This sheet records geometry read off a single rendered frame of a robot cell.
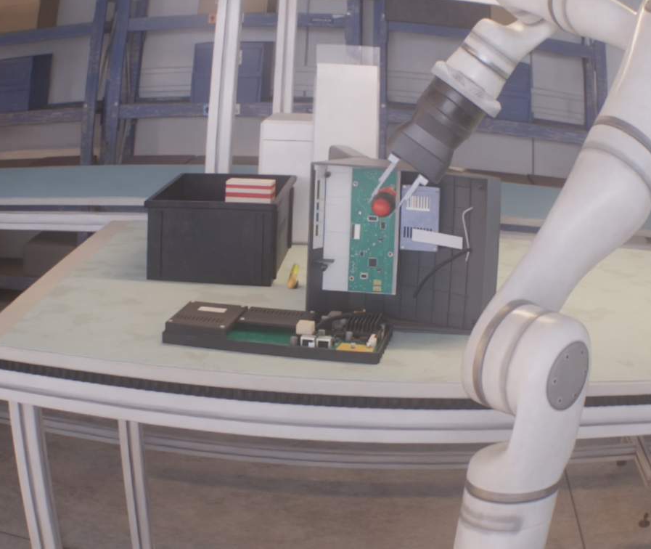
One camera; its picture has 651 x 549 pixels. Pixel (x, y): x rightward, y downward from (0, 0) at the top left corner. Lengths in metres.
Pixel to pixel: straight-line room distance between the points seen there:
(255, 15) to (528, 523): 4.31
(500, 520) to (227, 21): 1.41
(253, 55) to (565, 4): 3.95
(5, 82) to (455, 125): 4.30
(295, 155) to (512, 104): 3.20
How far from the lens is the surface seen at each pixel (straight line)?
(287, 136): 1.99
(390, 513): 3.32
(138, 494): 2.31
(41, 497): 1.58
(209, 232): 1.71
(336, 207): 1.50
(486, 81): 1.31
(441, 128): 1.33
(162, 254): 1.73
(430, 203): 1.49
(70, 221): 2.97
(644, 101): 0.99
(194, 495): 3.40
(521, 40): 1.33
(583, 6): 1.21
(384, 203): 1.31
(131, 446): 2.29
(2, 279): 5.55
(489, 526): 0.93
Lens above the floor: 1.40
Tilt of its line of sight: 13 degrees down
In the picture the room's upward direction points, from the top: 2 degrees clockwise
